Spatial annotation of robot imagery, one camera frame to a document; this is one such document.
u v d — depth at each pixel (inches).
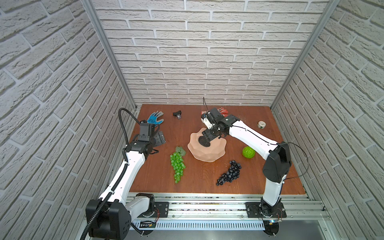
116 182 16.7
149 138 23.5
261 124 41.9
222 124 23.7
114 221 15.0
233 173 32.0
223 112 44.9
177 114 44.7
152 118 43.3
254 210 29.0
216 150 36.7
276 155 18.2
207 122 27.5
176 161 34.3
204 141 37.2
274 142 19.8
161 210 28.8
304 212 29.2
